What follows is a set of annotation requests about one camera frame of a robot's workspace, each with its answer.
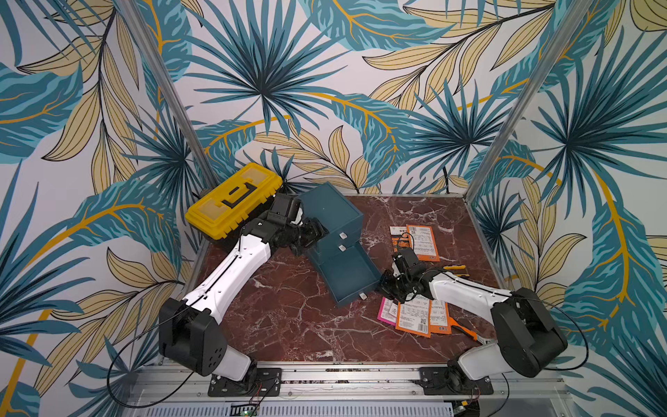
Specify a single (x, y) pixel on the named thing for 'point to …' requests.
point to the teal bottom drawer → (350, 274)
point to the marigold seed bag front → (399, 238)
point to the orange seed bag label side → (440, 322)
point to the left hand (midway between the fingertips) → (324, 240)
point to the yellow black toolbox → (232, 207)
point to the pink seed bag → (388, 310)
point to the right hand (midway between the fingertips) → (373, 288)
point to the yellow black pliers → (458, 267)
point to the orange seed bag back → (421, 239)
